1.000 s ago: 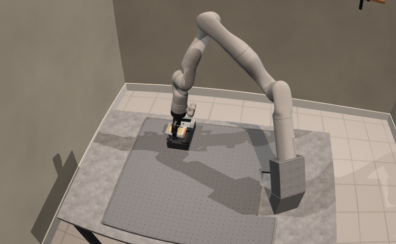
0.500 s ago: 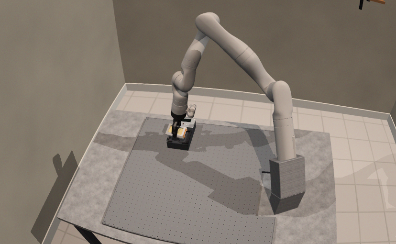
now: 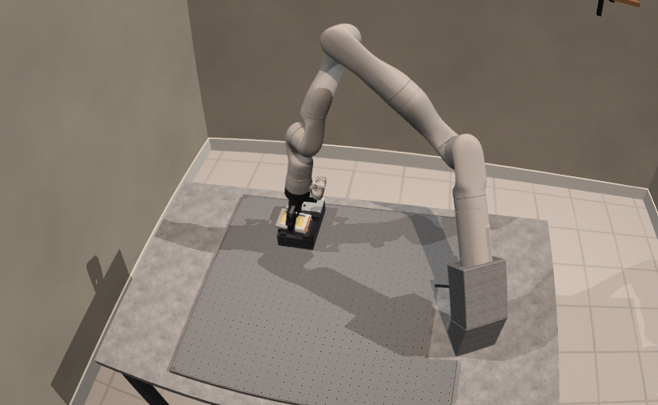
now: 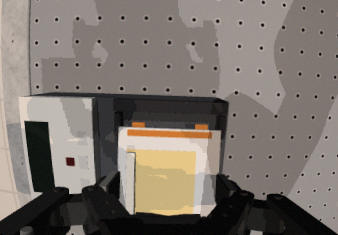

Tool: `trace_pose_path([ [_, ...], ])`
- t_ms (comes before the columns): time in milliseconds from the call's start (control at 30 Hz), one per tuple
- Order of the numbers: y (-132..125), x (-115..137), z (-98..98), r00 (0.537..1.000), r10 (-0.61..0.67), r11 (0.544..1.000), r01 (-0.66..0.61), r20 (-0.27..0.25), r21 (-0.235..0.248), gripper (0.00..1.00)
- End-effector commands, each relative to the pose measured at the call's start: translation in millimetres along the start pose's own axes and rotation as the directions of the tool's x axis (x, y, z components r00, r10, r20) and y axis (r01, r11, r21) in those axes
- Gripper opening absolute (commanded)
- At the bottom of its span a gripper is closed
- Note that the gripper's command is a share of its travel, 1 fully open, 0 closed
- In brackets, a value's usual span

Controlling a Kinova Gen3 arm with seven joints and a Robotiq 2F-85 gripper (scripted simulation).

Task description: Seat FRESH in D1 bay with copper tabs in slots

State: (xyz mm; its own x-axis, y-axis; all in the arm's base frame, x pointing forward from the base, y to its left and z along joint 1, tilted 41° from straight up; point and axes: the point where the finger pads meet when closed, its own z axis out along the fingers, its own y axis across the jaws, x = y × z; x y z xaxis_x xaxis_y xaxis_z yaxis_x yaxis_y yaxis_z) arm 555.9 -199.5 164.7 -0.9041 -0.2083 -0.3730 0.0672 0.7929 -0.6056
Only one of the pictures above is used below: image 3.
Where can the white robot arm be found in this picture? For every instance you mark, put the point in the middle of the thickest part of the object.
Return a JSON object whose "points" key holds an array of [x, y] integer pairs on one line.
{"points": [[343, 48]]}

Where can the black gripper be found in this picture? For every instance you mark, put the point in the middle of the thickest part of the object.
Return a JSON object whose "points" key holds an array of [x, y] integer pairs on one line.
{"points": [[295, 204]]}

